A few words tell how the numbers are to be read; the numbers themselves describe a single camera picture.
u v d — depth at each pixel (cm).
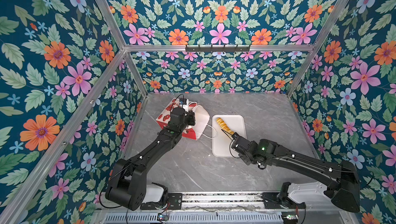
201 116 101
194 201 75
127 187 41
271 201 72
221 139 96
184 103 72
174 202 73
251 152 56
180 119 64
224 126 96
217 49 93
